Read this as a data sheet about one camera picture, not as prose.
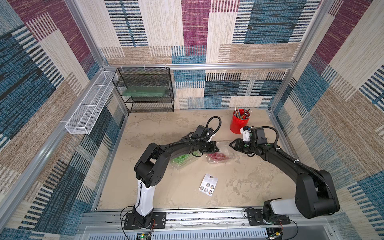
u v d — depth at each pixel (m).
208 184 0.83
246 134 0.82
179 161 0.92
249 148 0.76
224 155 0.94
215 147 0.89
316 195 0.42
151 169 0.51
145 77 1.02
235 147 0.81
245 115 0.97
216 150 0.89
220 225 0.73
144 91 0.96
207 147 0.81
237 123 1.02
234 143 0.83
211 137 0.85
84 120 0.93
